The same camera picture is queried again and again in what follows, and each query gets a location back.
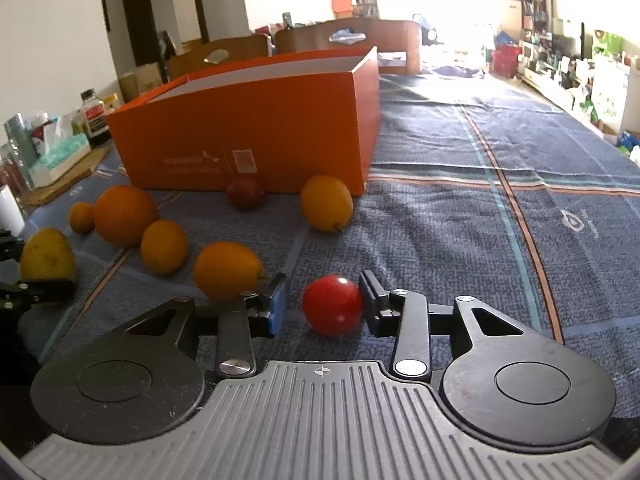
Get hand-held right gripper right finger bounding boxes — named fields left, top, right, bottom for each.
left=359, top=270, right=531, bottom=381

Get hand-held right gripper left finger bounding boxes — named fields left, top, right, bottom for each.
left=122, top=274, right=288, bottom=378

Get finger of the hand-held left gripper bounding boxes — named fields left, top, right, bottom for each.
left=0, top=230, right=26, bottom=263
left=0, top=280, right=77, bottom=311

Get yellow lemon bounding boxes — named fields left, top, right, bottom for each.
left=20, top=227, right=79, bottom=293

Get red tomato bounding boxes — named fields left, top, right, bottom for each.
left=302, top=275, right=364, bottom=337

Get small tangerine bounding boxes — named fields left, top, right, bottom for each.
left=68, top=202, right=96, bottom=234

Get orange cardboard box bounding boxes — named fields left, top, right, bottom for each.
left=106, top=46, right=381, bottom=196

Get white cylindrical container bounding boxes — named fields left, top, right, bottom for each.
left=0, top=185, right=26, bottom=236

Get wooden cutting board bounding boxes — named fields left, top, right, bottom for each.
left=22, top=146, right=112, bottom=206

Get blue patterned tablecloth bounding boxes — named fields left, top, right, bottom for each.
left=20, top=72, right=640, bottom=421

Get yellow orange citrus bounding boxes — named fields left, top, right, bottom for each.
left=300, top=175, right=354, bottom=233

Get teal white tissue pack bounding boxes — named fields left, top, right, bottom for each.
left=27, top=115, right=92, bottom=188

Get silver teal pouch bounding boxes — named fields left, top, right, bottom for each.
left=5, top=112, right=38, bottom=171

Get large orange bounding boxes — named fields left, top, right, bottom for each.
left=93, top=185, right=159, bottom=248

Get dark red plum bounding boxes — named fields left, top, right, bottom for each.
left=226, top=175, right=267, bottom=211

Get dark bottle with red label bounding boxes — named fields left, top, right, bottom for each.
left=80, top=88, right=112, bottom=148

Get brown cardboard boxes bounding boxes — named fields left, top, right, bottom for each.
left=119, top=62, right=163, bottom=103

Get brown wooden chair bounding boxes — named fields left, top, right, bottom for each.
left=274, top=17, right=423, bottom=76
left=167, top=35, right=271, bottom=81

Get red basket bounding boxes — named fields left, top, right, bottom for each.
left=492, top=42, right=523, bottom=79

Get white floor air conditioner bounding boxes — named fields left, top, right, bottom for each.
left=501, top=0, right=522, bottom=36

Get tall dark bookshelf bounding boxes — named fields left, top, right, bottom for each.
left=519, top=0, right=553, bottom=43

